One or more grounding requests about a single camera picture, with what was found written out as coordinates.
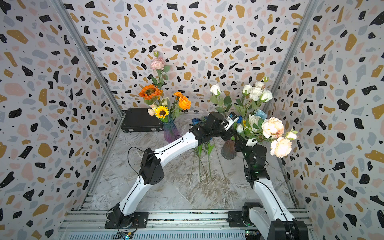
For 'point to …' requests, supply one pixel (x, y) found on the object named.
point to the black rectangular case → (138, 119)
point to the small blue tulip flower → (209, 148)
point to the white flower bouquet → (249, 112)
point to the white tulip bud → (239, 128)
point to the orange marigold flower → (179, 94)
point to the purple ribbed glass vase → (170, 130)
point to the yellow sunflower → (161, 112)
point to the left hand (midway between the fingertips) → (237, 128)
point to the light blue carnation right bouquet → (261, 113)
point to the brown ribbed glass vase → (228, 150)
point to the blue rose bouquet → (195, 121)
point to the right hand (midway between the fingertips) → (240, 134)
